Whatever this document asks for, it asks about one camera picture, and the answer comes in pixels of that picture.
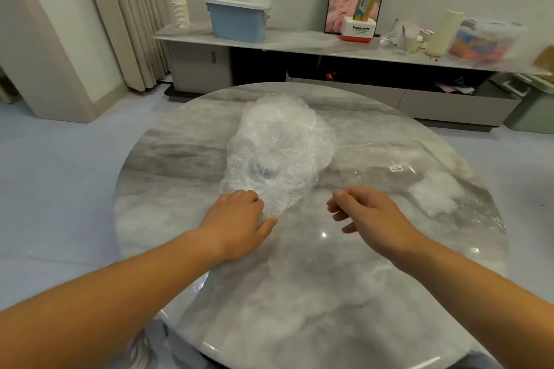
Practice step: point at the person's right hand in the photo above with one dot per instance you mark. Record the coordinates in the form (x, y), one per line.
(381, 217)

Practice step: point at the person's left hand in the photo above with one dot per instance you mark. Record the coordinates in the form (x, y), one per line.
(232, 226)

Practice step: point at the pile of clear plastic caps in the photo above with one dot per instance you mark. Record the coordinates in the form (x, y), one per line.
(281, 148)

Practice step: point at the clear plastic bag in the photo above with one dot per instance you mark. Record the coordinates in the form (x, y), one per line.
(480, 209)

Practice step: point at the person's right forearm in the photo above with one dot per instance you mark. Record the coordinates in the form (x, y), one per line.
(493, 304)

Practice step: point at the person's left forearm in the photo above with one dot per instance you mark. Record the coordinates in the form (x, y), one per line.
(95, 312)

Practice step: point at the green storage bin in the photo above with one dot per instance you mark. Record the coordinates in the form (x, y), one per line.
(535, 109)

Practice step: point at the blue storage box white lid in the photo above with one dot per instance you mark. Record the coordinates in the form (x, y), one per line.
(238, 20)

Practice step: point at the long grey low cabinet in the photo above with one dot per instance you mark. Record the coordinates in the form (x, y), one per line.
(197, 66)

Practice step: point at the small white cup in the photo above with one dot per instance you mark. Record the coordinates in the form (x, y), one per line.
(412, 43)

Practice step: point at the crumpled clear wrapper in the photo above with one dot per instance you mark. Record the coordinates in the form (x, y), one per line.
(392, 34)

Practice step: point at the red and white box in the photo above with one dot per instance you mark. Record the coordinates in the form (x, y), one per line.
(358, 30)

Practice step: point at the cream paper roll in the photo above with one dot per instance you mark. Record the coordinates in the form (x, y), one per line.
(445, 34)

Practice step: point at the clear container colourful contents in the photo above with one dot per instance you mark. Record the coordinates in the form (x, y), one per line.
(488, 41)

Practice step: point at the colourful standing card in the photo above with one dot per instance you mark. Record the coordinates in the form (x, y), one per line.
(364, 6)

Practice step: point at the stack of paper cups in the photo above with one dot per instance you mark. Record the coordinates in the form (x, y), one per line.
(179, 8)

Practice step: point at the beige curtain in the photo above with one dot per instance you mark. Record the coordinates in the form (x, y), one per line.
(130, 18)

